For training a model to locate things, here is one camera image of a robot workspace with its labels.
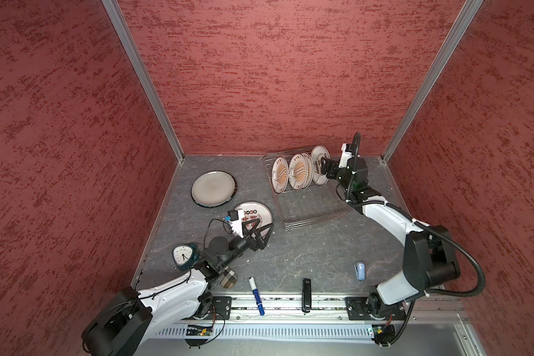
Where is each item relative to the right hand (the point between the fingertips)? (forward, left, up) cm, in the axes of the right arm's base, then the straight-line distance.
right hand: (327, 162), depth 88 cm
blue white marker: (-44, +29, -21) cm, 57 cm away
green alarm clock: (-30, +57, -18) cm, 67 cm away
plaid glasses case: (-38, +40, -19) cm, 58 cm away
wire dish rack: (-6, +5, -22) cm, 24 cm away
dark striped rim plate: (+3, +52, -20) cm, 55 cm away
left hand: (-25, +25, -6) cm, 36 cm away
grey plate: (-9, +31, -21) cm, 39 cm away
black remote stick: (-44, +12, -23) cm, 51 cm away
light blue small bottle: (-36, -9, -21) cm, 43 cm away
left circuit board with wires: (-53, +50, -25) cm, 76 cm away
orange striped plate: (+6, +9, -11) cm, 16 cm away
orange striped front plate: (+6, +19, -14) cm, 24 cm away
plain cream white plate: (+3, +51, -19) cm, 55 cm away
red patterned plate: (+16, 0, -10) cm, 19 cm away
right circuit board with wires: (-56, -12, -23) cm, 62 cm away
